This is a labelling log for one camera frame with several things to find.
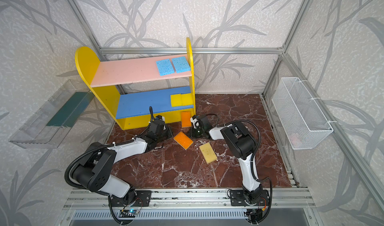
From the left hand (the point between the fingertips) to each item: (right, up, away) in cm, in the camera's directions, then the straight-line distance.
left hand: (176, 125), depth 93 cm
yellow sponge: (+7, +16, +3) cm, 18 cm away
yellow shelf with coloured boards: (-39, +26, +31) cm, 56 cm away
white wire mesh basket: (+58, +5, -31) cm, 66 cm away
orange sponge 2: (+5, +4, +11) cm, 13 cm away
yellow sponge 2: (-1, +16, +3) cm, 16 cm away
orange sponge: (+4, -9, +1) cm, 10 cm away
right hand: (+6, -4, +5) cm, 9 cm away
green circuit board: (-18, -39, -22) cm, 48 cm away
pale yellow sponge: (+20, -16, -4) cm, 26 cm away
